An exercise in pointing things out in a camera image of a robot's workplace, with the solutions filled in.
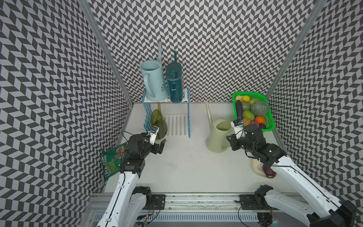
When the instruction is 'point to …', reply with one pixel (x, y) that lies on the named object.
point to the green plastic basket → (269, 120)
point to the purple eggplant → (239, 109)
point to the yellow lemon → (246, 98)
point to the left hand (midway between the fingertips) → (156, 137)
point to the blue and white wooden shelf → (178, 125)
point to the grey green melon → (259, 108)
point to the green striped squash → (248, 114)
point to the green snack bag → (112, 159)
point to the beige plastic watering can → (217, 140)
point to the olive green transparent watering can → (158, 120)
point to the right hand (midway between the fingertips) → (229, 139)
